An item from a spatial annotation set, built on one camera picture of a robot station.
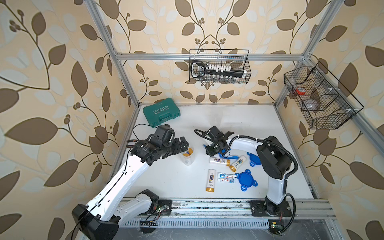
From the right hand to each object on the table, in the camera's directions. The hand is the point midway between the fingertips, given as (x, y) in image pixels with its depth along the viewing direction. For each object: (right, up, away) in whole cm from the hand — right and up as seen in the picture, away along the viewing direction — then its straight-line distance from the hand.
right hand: (208, 151), depth 94 cm
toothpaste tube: (+6, -11, -10) cm, 16 cm away
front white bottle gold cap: (0, -13, -13) cm, 18 cm away
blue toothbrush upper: (+12, -3, -4) cm, 13 cm away
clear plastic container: (-12, 0, -14) cm, 19 cm away
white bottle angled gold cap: (+17, -5, -8) cm, 19 cm away
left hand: (-15, +8, -22) cm, 28 cm away
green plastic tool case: (-35, +25, +14) cm, 46 cm away
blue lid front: (+21, -14, -11) cm, 27 cm away
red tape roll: (+50, +36, -14) cm, 63 cm away
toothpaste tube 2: (+10, -14, -12) cm, 21 cm away
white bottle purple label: (+5, -5, -6) cm, 9 cm away
